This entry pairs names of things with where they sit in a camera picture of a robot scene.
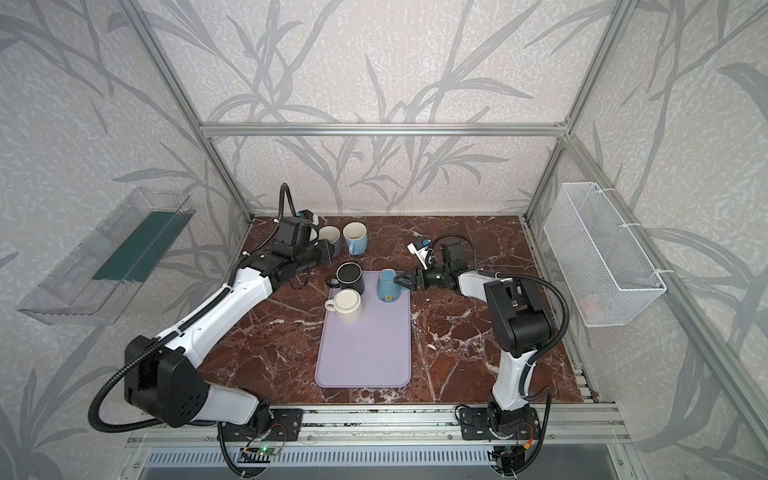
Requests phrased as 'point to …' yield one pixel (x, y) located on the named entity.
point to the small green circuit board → (264, 450)
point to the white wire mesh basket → (610, 279)
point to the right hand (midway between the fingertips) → (401, 269)
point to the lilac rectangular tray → (375, 351)
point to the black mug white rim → (348, 275)
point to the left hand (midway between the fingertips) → (336, 239)
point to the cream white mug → (347, 305)
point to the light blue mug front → (356, 238)
